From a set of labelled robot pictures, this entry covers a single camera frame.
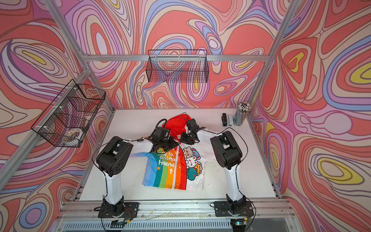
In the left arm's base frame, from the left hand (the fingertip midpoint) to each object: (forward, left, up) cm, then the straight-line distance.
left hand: (181, 144), depth 96 cm
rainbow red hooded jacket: (-15, -1, -2) cm, 15 cm away
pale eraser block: (+21, -37, +2) cm, 43 cm away
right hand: (+2, 0, -3) cm, 4 cm away
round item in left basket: (-11, +52, +26) cm, 59 cm away
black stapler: (+21, -33, +1) cm, 39 cm away
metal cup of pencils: (+19, -42, +16) cm, 49 cm away
